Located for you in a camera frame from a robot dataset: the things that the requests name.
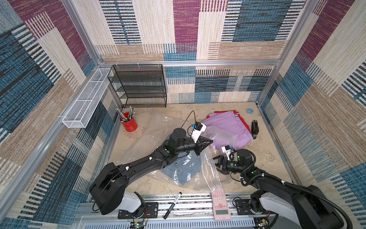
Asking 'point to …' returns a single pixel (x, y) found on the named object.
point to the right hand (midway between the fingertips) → (211, 165)
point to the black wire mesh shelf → (139, 86)
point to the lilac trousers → (225, 129)
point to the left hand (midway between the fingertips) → (213, 142)
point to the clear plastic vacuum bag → (151, 132)
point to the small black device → (254, 129)
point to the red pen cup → (129, 124)
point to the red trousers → (235, 112)
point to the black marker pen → (177, 198)
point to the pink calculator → (221, 209)
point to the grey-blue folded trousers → (186, 167)
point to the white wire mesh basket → (80, 113)
